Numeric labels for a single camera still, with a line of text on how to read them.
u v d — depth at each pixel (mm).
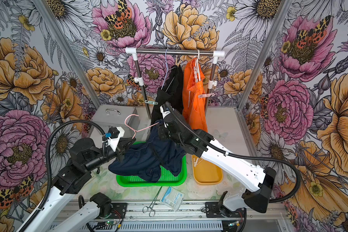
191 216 745
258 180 390
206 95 634
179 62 894
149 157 758
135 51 688
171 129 483
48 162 427
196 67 707
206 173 892
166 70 1017
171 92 814
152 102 698
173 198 779
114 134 504
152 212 744
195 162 899
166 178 852
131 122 960
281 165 786
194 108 713
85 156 469
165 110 567
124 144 575
